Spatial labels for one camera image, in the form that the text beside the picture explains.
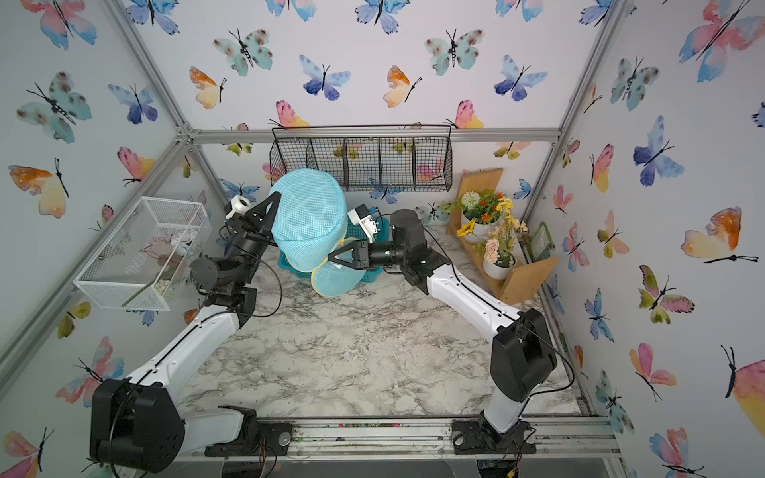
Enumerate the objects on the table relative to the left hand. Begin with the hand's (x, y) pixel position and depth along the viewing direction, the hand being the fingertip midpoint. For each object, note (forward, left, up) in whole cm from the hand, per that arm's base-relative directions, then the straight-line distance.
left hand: (278, 197), depth 57 cm
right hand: (-3, -8, -15) cm, 17 cm away
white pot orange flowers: (+27, -50, -28) cm, 63 cm away
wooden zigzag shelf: (0, -55, -33) cm, 64 cm away
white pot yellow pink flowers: (+11, -52, -28) cm, 60 cm away
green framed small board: (+27, -77, -46) cm, 94 cm away
